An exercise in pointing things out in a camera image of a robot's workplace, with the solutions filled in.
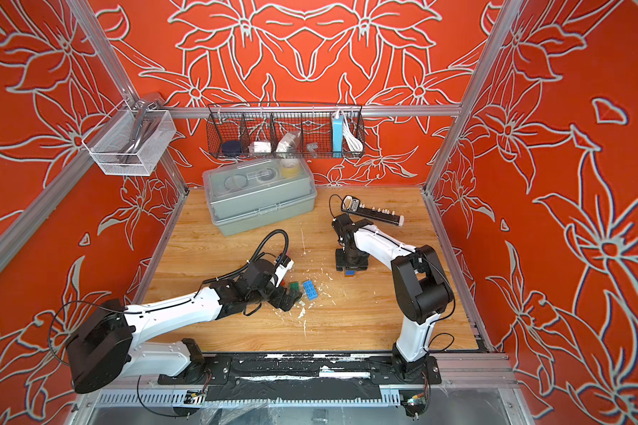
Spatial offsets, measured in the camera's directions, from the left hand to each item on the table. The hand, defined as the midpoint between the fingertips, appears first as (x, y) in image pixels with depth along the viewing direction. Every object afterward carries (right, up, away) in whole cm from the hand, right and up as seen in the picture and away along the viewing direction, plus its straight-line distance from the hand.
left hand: (292, 286), depth 83 cm
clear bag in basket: (-2, +47, +7) cm, 47 cm away
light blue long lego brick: (+5, -2, +5) cm, 8 cm away
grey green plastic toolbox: (-15, +29, +9) cm, 34 cm away
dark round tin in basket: (-25, +48, +16) cm, 56 cm away
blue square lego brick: (+20, +2, +10) cm, 22 cm away
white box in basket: (-11, +46, +4) cm, 47 cm away
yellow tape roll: (-3, +41, +20) cm, 46 cm away
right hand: (+17, +4, +8) cm, 19 cm away
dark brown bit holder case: (+23, +27, +30) cm, 47 cm away
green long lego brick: (0, -1, +5) cm, 6 cm away
